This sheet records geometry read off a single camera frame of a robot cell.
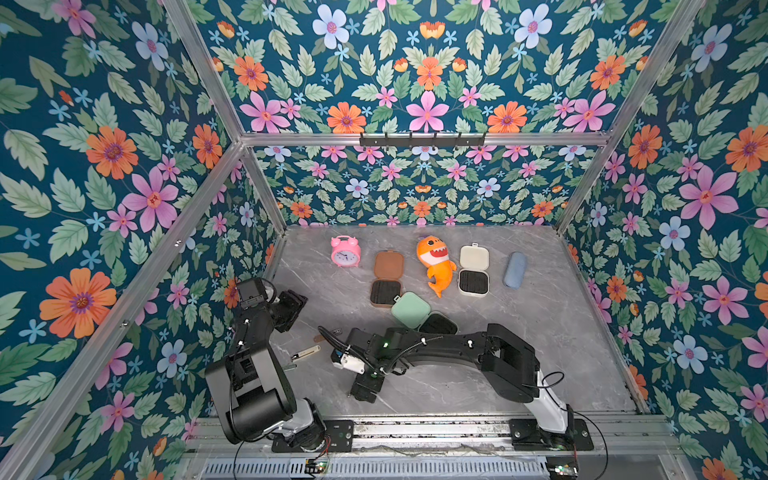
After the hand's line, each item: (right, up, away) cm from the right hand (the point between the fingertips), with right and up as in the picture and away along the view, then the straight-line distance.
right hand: (366, 370), depth 82 cm
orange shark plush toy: (+20, +33, +19) cm, 43 cm away
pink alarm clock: (-10, +34, +20) cm, 40 cm away
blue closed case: (+50, +27, +22) cm, 61 cm away
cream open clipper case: (+35, +26, +23) cm, 49 cm away
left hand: (-20, +19, +7) cm, 28 cm away
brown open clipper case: (+5, +26, +22) cm, 34 cm away
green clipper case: (+14, +13, +14) cm, 24 cm away
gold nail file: (-19, +3, +4) cm, 19 cm away
